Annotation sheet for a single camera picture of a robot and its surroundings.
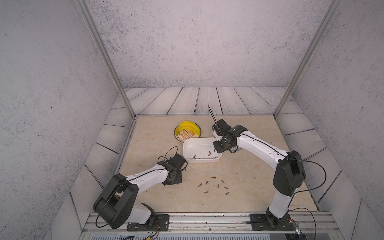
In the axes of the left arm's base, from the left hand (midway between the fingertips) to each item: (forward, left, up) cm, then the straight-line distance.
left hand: (179, 181), depth 87 cm
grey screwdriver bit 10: (-4, -27, 0) cm, 27 cm away
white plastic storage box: (+19, -13, +2) cm, 24 cm away
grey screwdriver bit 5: (-1, -17, 0) cm, 17 cm away
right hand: (+14, -24, +14) cm, 31 cm away
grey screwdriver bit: (+18, -19, +2) cm, 27 cm away
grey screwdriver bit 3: (+15, -9, +1) cm, 17 cm away
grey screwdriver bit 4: (-2, -12, 0) cm, 12 cm away
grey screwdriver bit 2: (+17, -19, +1) cm, 26 cm away
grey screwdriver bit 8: (-1, -25, +1) cm, 25 cm away
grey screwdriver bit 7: (+2, -20, 0) cm, 20 cm away
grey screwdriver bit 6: (-7, -15, +1) cm, 17 cm away
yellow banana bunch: (+38, -5, +7) cm, 39 cm away
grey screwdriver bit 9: (-4, -22, +1) cm, 23 cm away
